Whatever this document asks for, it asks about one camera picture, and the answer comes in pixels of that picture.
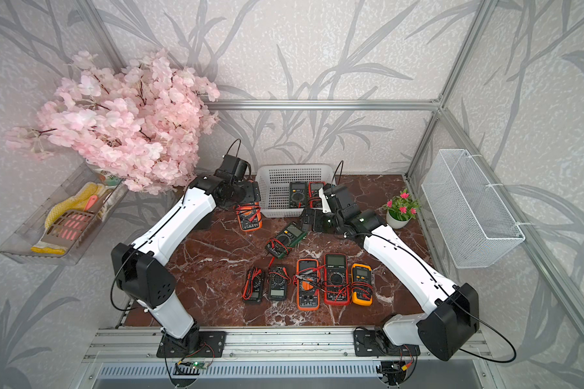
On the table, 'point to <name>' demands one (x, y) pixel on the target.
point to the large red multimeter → (337, 280)
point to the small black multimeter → (252, 288)
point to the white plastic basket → (274, 180)
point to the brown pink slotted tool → (67, 227)
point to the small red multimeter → (314, 198)
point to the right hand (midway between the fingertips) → (309, 219)
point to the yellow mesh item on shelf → (78, 202)
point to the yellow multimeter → (362, 287)
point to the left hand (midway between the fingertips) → (251, 195)
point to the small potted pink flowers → (401, 210)
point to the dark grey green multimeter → (277, 283)
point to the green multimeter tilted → (281, 244)
